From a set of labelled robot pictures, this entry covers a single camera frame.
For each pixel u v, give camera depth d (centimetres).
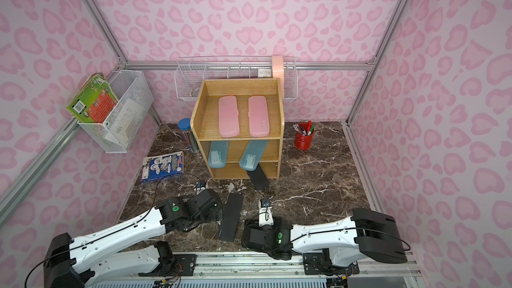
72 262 40
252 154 82
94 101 72
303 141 104
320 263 73
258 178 95
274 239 57
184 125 93
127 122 82
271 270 72
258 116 78
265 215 66
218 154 84
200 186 70
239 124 74
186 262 74
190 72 96
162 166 98
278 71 82
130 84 82
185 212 55
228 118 75
